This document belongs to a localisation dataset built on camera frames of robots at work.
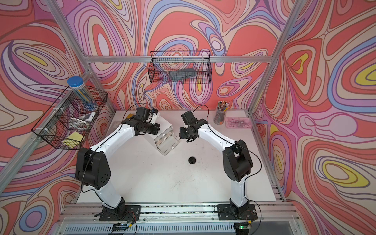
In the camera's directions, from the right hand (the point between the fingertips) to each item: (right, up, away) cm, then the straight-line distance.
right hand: (184, 138), depth 91 cm
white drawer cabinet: (-13, +8, +4) cm, 16 cm away
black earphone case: (+5, -14, 0) cm, 15 cm away
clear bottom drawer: (-12, -4, +6) cm, 14 cm away
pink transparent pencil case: (+41, +10, +21) cm, 47 cm away
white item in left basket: (-49, +12, -17) cm, 53 cm away
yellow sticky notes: (-48, +2, -27) cm, 55 cm away
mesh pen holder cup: (+27, +21, +11) cm, 36 cm away
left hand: (-15, +6, 0) cm, 16 cm away
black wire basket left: (-60, +9, -16) cm, 63 cm away
